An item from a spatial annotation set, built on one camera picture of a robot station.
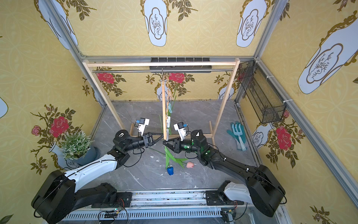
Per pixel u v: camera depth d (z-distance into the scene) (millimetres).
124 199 729
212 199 738
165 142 702
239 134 996
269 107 817
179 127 681
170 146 702
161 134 708
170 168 702
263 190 412
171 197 749
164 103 570
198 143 604
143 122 680
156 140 702
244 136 1000
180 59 924
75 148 747
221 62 542
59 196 407
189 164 841
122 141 594
